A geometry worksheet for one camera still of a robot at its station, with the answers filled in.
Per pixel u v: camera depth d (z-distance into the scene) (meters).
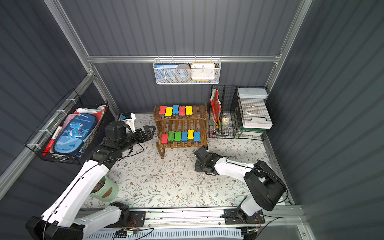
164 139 0.85
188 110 0.84
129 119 0.64
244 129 0.98
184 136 0.87
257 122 0.91
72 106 0.77
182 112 0.82
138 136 0.64
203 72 0.88
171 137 0.87
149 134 0.65
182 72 0.91
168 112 0.83
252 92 1.03
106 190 0.72
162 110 0.83
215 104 1.17
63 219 0.38
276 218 0.72
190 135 0.87
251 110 0.95
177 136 0.87
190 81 0.90
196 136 0.87
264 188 0.44
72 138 0.63
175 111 0.83
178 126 0.95
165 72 0.90
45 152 0.63
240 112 1.03
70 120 0.69
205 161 0.69
